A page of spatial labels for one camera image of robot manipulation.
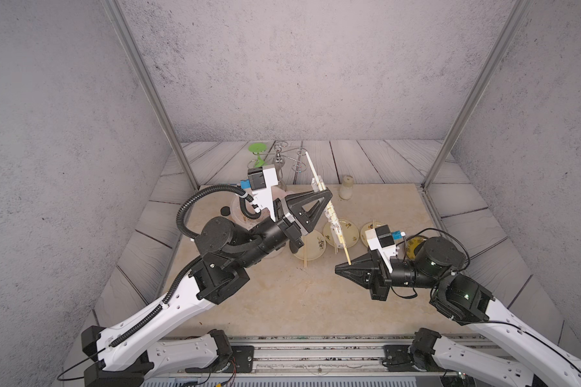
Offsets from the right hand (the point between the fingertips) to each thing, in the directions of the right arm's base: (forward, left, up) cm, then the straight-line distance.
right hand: (342, 271), depth 51 cm
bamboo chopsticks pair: (+22, +8, -37) cm, 44 cm away
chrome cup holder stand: (+51, +17, -10) cm, 54 cm away
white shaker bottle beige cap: (+57, -11, -35) cm, 68 cm away
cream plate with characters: (+39, -20, -39) cm, 58 cm away
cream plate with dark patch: (+31, +3, -40) cm, 51 cm away
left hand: (+4, +2, +16) cm, 17 cm away
